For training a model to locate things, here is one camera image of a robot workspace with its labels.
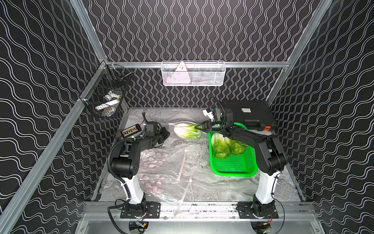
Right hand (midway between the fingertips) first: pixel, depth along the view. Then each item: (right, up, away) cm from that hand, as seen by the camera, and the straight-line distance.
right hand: (195, 127), depth 86 cm
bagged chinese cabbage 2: (-21, -22, +4) cm, 30 cm away
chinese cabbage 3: (+25, -12, +2) cm, 28 cm away
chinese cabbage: (-5, -2, -1) cm, 5 cm away
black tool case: (+48, +9, +27) cm, 56 cm away
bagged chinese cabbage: (-12, +2, -2) cm, 13 cm away
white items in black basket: (-45, +10, -13) cm, 47 cm away
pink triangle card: (-9, +32, +4) cm, 34 cm away
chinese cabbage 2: (+15, -11, +2) cm, 19 cm away
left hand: (-17, -2, +12) cm, 21 cm away
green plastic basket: (+30, -23, +3) cm, 38 cm away
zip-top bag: (-15, -33, -4) cm, 36 cm away
